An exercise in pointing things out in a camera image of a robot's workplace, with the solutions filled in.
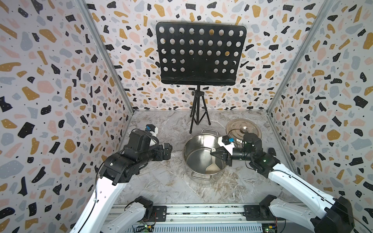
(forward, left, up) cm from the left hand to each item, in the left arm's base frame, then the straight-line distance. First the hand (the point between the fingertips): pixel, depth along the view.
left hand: (165, 147), depth 66 cm
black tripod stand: (+38, -17, -13) cm, 44 cm away
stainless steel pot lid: (+32, -46, -29) cm, 63 cm away
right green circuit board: (-29, -50, -30) cm, 65 cm away
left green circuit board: (-28, +12, -31) cm, 43 cm away
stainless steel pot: (+9, -16, -29) cm, 34 cm away
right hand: (-1, -22, -5) cm, 22 cm away
